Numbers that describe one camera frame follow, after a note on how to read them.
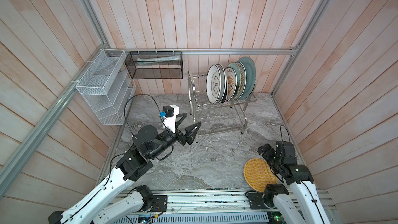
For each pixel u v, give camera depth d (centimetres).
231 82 76
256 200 73
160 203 73
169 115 48
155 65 103
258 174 82
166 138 50
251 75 71
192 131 51
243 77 69
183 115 60
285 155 58
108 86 73
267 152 70
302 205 47
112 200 43
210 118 105
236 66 76
